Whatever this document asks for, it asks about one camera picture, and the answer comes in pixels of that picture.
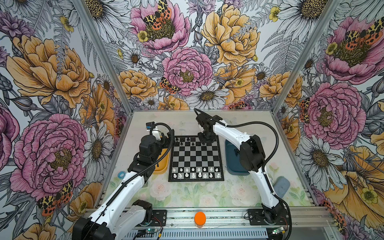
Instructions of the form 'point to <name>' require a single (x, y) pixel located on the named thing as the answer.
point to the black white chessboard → (191, 161)
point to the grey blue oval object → (281, 185)
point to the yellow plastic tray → (162, 165)
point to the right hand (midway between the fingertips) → (206, 144)
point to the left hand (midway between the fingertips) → (166, 135)
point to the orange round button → (200, 219)
